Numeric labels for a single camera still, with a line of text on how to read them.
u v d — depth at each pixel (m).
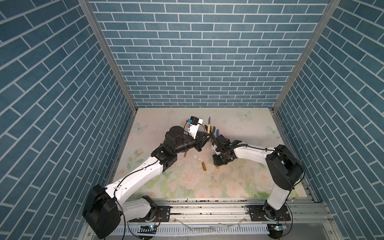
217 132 1.08
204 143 0.67
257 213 0.74
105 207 0.38
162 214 0.73
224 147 0.73
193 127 0.62
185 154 0.96
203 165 0.91
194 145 0.63
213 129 1.08
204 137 0.69
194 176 0.87
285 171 0.48
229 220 0.74
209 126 0.67
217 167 0.89
